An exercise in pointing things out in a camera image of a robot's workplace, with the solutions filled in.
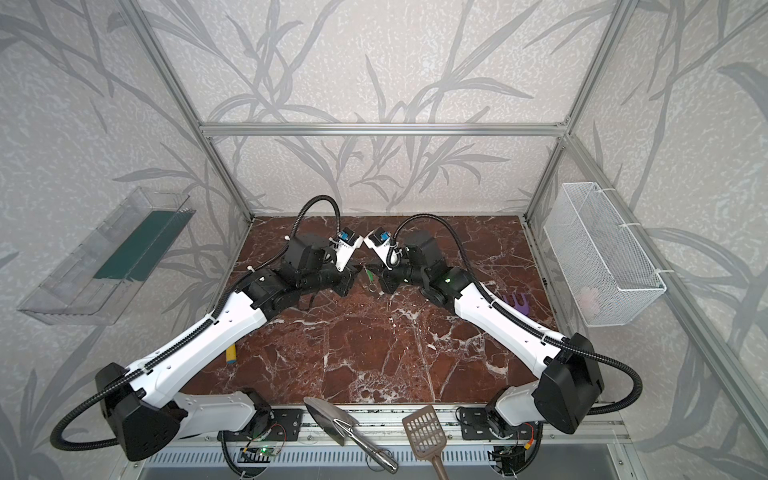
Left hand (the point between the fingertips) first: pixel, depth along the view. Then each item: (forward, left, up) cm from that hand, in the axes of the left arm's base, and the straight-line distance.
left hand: (365, 259), depth 73 cm
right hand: (+1, -1, 0) cm, 2 cm away
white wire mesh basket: (-6, -51, +8) cm, 53 cm away
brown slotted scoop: (-35, -16, -24) cm, 45 cm away
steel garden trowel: (-32, +6, -25) cm, 41 cm away
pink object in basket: (-8, -56, -6) cm, 57 cm away
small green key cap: (-2, -1, -4) cm, 5 cm away
